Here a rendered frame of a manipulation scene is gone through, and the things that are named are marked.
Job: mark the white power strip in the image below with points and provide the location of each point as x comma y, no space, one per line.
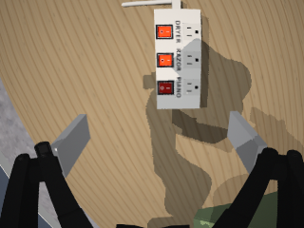
178,54

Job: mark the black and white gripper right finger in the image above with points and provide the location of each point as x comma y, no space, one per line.
260,160

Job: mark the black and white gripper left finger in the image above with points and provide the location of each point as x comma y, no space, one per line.
20,207

